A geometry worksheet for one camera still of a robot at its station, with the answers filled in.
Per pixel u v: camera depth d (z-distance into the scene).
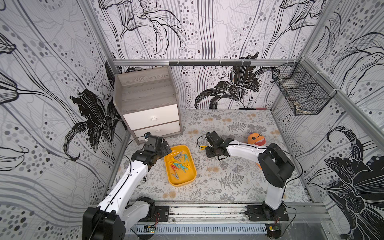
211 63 0.93
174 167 0.88
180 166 0.90
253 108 1.23
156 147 0.60
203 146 0.98
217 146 0.72
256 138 0.92
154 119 0.84
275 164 0.50
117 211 0.40
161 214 0.73
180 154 0.93
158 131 0.95
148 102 0.80
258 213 0.72
